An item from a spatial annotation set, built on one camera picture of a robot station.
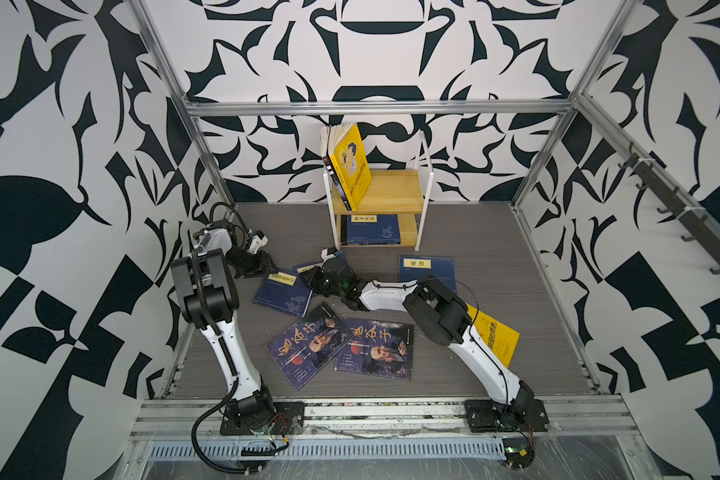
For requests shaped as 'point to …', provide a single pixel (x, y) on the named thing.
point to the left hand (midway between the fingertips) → (268, 268)
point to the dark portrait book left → (306, 347)
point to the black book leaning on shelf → (333, 168)
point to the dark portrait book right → (378, 348)
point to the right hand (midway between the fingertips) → (296, 275)
